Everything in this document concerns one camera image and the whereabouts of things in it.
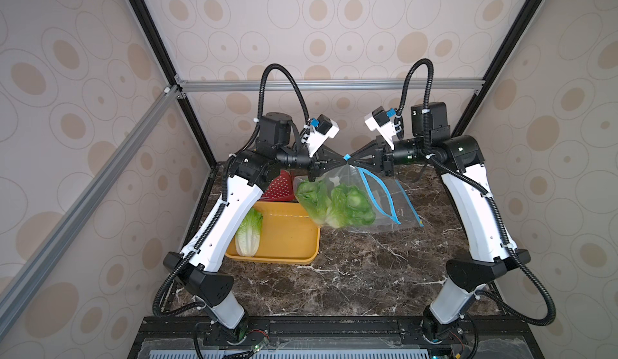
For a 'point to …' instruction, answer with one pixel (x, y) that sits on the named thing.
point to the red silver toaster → (281, 188)
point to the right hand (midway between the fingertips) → (358, 158)
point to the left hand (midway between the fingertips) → (350, 161)
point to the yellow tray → (288, 237)
